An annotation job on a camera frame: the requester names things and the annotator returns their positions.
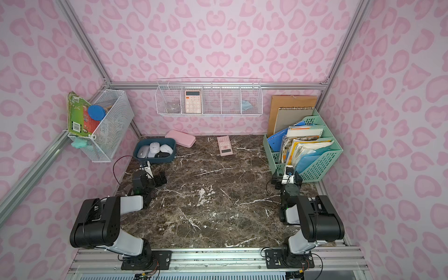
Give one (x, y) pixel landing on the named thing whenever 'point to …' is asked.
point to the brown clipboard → (277, 101)
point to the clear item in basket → (173, 108)
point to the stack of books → (301, 146)
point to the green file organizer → (274, 158)
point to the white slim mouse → (154, 149)
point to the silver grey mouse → (143, 152)
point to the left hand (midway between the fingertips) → (154, 170)
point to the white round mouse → (166, 149)
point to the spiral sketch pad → (286, 116)
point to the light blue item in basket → (246, 105)
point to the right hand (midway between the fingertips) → (286, 169)
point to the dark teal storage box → (137, 143)
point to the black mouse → (161, 154)
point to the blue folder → (275, 141)
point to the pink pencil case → (181, 138)
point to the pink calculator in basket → (193, 101)
